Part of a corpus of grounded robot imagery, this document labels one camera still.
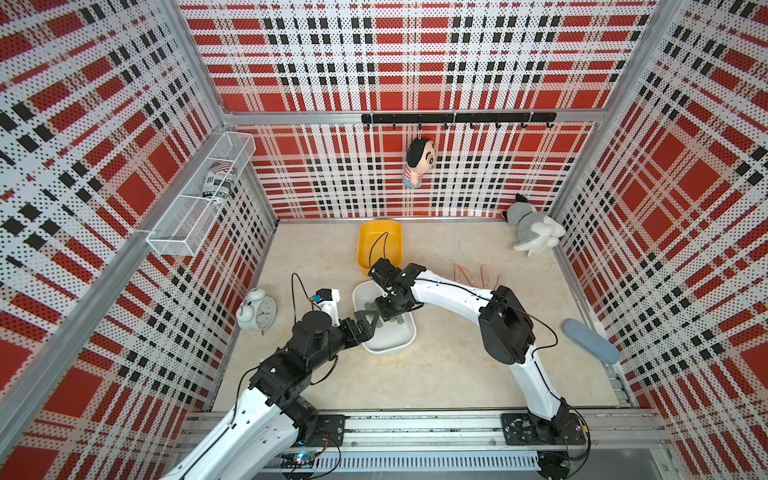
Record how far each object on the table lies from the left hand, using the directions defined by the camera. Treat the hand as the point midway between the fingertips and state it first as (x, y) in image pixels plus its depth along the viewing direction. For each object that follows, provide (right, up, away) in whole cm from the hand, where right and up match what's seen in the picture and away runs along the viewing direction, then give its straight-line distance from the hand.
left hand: (372, 318), depth 74 cm
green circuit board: (-16, -33, -4) cm, 37 cm away
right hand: (+5, -1, +16) cm, 17 cm away
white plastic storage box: (+4, -8, +11) cm, 14 cm away
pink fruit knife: (+28, +10, +32) cm, 43 cm away
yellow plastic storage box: (-1, +21, +34) cm, 40 cm away
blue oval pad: (+63, -10, +12) cm, 65 cm away
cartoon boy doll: (+13, +45, +16) cm, 50 cm away
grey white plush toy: (+55, +23, +29) cm, 67 cm away
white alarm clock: (-34, -1, +10) cm, 35 cm away
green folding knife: (+5, -2, +7) cm, 9 cm away
